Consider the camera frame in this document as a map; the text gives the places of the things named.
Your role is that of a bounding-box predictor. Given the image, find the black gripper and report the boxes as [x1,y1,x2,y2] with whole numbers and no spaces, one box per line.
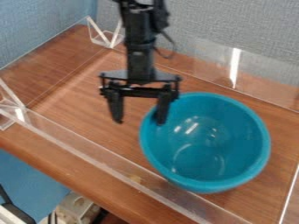
[99,50,182,125]

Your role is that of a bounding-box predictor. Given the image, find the blue plastic bowl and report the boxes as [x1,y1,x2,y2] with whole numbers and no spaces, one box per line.
[139,92,271,194]

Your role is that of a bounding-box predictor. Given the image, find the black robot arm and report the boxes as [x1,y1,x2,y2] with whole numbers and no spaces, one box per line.
[99,0,182,125]

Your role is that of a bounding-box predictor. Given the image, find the clear acrylic front barrier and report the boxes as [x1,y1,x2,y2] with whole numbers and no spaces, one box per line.
[0,109,251,224]

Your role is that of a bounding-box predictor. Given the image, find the clear acrylic barrier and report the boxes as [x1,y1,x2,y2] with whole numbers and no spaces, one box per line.
[0,109,251,224]
[155,38,299,113]

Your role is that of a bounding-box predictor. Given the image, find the clear acrylic back barrier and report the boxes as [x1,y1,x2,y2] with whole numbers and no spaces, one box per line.
[155,38,299,113]

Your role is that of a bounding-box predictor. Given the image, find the white device below table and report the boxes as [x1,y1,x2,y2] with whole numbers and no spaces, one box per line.
[47,192,101,224]

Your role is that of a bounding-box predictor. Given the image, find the clear acrylic corner bracket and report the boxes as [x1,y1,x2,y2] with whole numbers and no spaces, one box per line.
[87,16,125,49]

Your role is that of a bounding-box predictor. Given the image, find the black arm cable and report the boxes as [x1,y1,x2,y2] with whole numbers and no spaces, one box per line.
[154,29,178,60]

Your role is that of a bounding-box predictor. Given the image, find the clear acrylic left bracket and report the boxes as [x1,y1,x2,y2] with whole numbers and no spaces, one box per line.
[0,78,27,131]

